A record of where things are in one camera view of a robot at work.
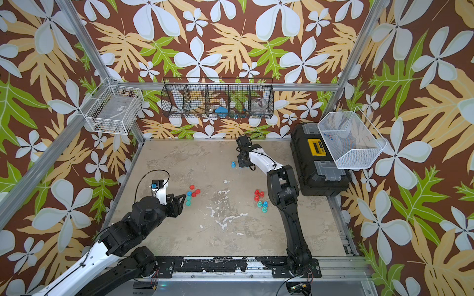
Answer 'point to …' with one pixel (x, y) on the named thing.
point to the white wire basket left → (112, 108)
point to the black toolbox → (318, 174)
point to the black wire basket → (218, 98)
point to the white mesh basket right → (352, 142)
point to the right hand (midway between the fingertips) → (245, 161)
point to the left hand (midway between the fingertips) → (181, 194)
